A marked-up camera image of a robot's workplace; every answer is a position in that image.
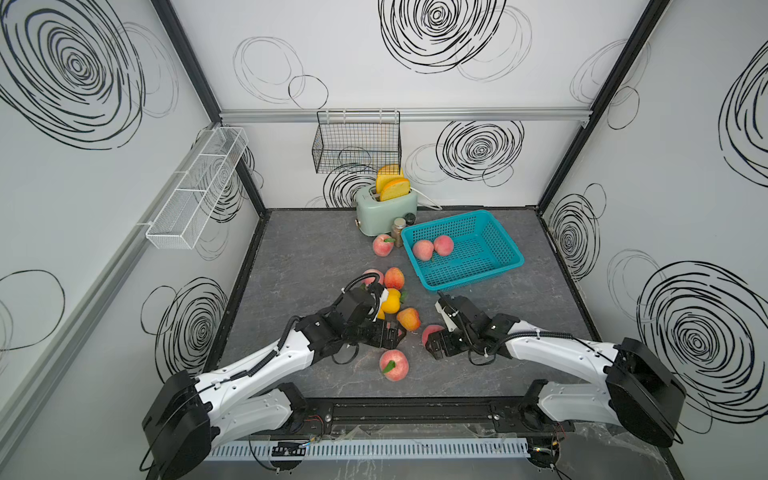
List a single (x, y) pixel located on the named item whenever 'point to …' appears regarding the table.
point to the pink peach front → (401, 368)
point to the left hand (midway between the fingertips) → (393, 331)
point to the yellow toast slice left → (388, 174)
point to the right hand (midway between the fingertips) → (438, 344)
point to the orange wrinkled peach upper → (394, 278)
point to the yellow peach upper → (392, 303)
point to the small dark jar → (410, 219)
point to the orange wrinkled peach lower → (409, 318)
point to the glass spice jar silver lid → (399, 224)
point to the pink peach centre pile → (399, 332)
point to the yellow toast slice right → (394, 188)
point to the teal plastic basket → (481, 247)
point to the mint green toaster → (375, 217)
